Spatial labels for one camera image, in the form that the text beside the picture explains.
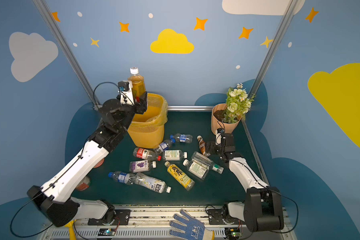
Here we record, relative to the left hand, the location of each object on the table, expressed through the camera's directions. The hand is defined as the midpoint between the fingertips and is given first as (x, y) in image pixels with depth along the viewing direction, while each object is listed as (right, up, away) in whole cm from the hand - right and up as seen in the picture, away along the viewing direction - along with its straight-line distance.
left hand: (139, 91), depth 63 cm
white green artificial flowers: (+52, -1, +25) cm, 58 cm away
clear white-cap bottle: (+28, -40, +25) cm, 55 cm away
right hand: (+38, -25, +26) cm, 52 cm away
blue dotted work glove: (+24, -65, +7) cm, 70 cm away
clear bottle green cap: (+34, -38, +31) cm, 60 cm away
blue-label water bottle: (+6, -27, +33) cm, 43 cm away
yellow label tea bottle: (+20, -45, +19) cm, 52 cm away
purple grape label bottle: (-6, -39, +25) cm, 47 cm away
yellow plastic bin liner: (+4, -8, +22) cm, 23 cm away
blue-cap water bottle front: (-15, -44, +19) cm, 50 cm away
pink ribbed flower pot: (+41, -10, +32) cm, 53 cm away
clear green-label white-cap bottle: (+14, -33, +31) cm, 47 cm away
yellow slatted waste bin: (-2, -18, +21) cm, 27 cm away
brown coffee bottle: (+32, -27, +34) cm, 54 cm away
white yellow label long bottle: (+1, -46, +17) cm, 49 cm away
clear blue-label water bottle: (+19, -23, +38) cm, 48 cm away
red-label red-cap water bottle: (-4, -32, +28) cm, 43 cm away
